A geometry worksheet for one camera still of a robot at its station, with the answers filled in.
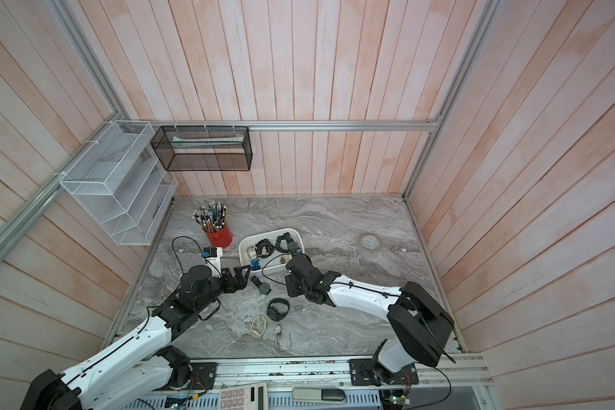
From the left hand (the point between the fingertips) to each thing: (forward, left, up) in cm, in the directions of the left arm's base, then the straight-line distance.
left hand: (241, 271), depth 82 cm
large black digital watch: (-8, -12, -11) cm, 18 cm away
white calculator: (-33, -5, -10) cm, 35 cm away
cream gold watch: (+13, -13, -13) cm, 22 cm away
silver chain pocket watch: (-18, -12, -12) cm, 25 cm away
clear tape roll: (+20, -48, -12) cm, 54 cm away
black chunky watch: (+13, -5, -7) cm, 16 cm away
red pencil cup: (+16, +11, -4) cm, 20 cm away
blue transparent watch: (+8, -2, -10) cm, 13 cm away
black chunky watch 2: (+18, -13, -10) cm, 24 cm away
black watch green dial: (+3, -17, +6) cm, 18 cm away
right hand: (+1, -17, -7) cm, 18 cm away
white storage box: (+10, -8, -11) cm, 17 cm away
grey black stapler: (-33, -25, -7) cm, 42 cm away
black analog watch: (-1, -6, -11) cm, 13 cm away
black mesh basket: (+52, +22, +12) cm, 57 cm away
